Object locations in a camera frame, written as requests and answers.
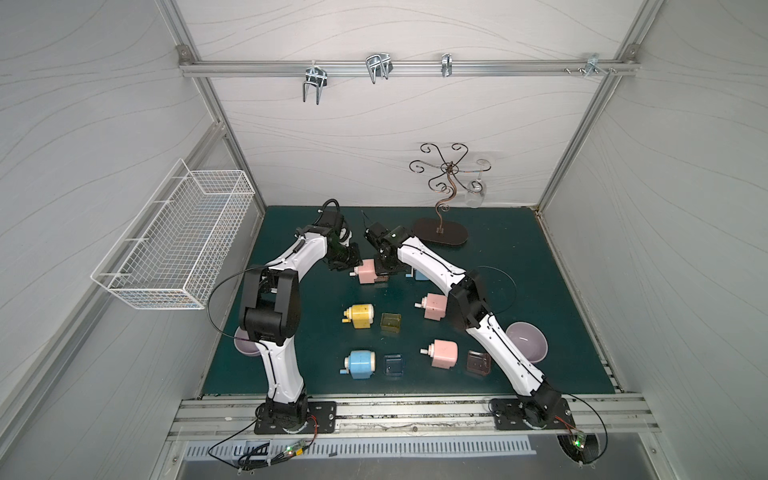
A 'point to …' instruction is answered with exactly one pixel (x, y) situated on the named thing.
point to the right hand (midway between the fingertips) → (384, 269)
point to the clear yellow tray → (390, 323)
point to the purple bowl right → (530, 340)
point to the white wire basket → (170, 254)
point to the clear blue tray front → (393, 364)
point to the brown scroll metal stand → (431, 231)
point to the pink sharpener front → (444, 353)
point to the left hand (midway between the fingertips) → (361, 263)
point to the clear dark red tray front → (478, 363)
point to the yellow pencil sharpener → (362, 315)
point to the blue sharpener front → (360, 364)
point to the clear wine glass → (477, 189)
